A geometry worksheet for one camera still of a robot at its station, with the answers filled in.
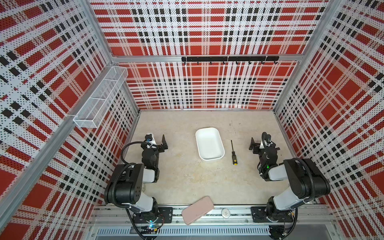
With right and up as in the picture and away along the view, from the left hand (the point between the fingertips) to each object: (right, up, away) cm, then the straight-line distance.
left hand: (156, 138), depth 89 cm
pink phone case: (+25, -35, -15) cm, 45 cm away
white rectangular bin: (+33, -5, +9) cm, 35 cm away
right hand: (+64, -1, +2) cm, 64 cm away
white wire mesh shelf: (-40, +17, +2) cm, 43 cm away
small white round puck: (+39, -36, -15) cm, 56 cm away
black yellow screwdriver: (+48, -12, +5) cm, 50 cm away
